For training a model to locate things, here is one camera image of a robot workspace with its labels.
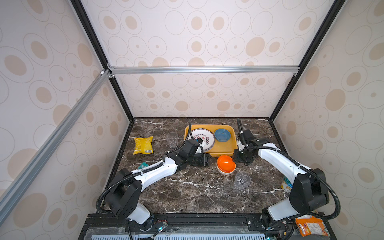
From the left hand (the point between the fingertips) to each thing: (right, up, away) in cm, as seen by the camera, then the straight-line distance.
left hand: (215, 160), depth 79 cm
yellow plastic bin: (+12, +4, +23) cm, 26 cm away
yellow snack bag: (-46, +6, +22) cm, 51 cm away
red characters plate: (-3, +12, +27) cm, 29 cm away
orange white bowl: (+7, -5, +10) cm, 13 cm away
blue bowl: (+9, +13, +28) cm, 32 cm away
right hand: (+13, -1, +8) cm, 15 cm away
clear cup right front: (+17, -14, +9) cm, 23 cm away
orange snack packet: (+44, -30, -8) cm, 54 cm away
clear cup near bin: (-27, +10, +26) cm, 38 cm away
